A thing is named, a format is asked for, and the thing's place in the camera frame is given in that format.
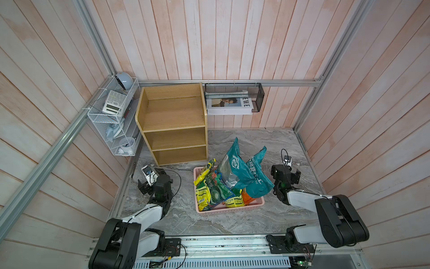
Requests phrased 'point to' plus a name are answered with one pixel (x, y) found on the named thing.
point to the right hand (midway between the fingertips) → (287, 165)
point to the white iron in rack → (113, 130)
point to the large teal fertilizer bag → (232, 170)
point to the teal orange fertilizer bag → (262, 182)
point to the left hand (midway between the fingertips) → (149, 174)
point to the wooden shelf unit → (172, 120)
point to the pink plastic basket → (258, 202)
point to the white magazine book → (229, 102)
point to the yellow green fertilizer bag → (234, 202)
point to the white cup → (126, 143)
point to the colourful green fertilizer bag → (219, 193)
